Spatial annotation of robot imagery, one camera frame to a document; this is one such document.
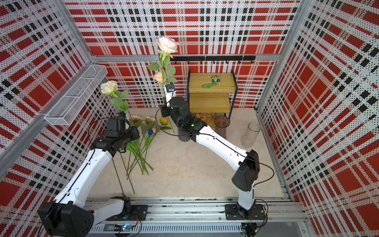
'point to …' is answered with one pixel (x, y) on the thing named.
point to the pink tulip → (154, 130)
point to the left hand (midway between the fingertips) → (139, 130)
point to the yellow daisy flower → (165, 122)
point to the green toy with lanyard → (215, 81)
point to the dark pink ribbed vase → (221, 122)
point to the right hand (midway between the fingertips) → (166, 97)
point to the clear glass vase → (250, 135)
